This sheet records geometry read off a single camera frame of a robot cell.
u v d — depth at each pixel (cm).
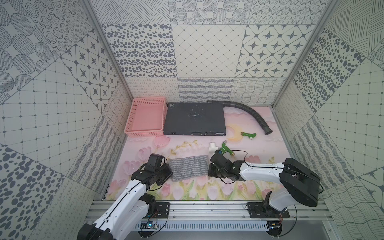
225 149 93
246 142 102
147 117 111
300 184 43
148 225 70
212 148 93
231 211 75
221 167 67
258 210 69
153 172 63
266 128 104
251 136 101
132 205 50
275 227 72
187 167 88
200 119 107
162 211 73
